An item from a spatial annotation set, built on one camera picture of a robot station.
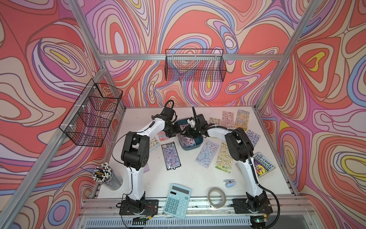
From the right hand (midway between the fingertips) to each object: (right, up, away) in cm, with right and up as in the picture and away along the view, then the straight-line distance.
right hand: (182, 137), depth 100 cm
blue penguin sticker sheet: (+51, 0, +1) cm, 51 cm away
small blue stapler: (+27, -24, -20) cm, 41 cm away
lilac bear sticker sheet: (-22, -18, -13) cm, 31 cm away
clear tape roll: (+22, -28, -26) cm, 44 cm away
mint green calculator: (-2, -31, -27) cm, 41 cm away
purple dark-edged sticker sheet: (-8, -11, -8) cm, 16 cm away
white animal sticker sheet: (+25, +12, +11) cm, 30 cm away
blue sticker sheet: (+16, -11, -7) cm, 21 cm away
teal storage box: (+11, -2, -2) cm, 12 cm away
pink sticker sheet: (+36, +13, +11) cm, 40 cm away
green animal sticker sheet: (+27, -14, -10) cm, 32 cm away
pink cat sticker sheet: (+2, -3, -3) cm, 4 cm away
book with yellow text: (+49, -16, -14) cm, 53 cm away
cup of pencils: (-38, -14, -33) cm, 52 cm away
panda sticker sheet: (+47, +12, +11) cm, 50 cm away
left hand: (-1, +3, -5) cm, 6 cm away
